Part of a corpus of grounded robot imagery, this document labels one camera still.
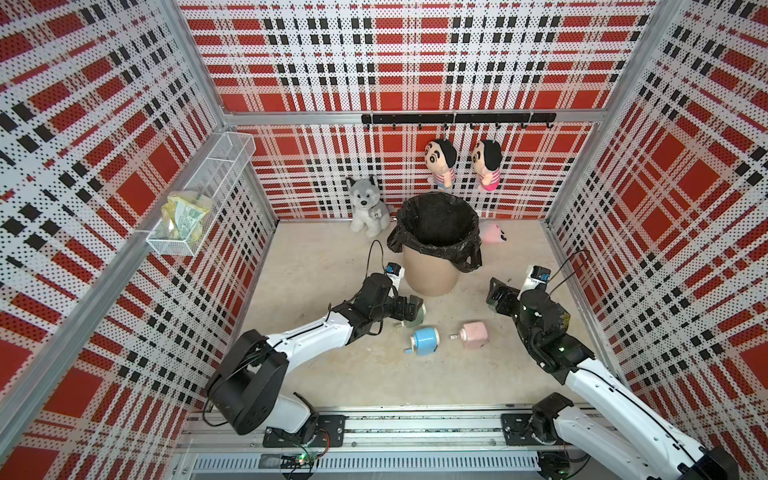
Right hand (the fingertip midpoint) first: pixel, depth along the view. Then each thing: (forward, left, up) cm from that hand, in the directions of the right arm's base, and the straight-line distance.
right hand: (509, 284), depth 79 cm
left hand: (+1, +26, -8) cm, 27 cm away
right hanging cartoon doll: (+38, +2, +13) cm, 41 cm away
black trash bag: (+26, +16, -2) cm, 31 cm away
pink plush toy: (+31, -5, -14) cm, 34 cm away
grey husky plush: (+37, +41, -9) cm, 56 cm away
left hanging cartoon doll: (+36, +17, +15) cm, 42 cm away
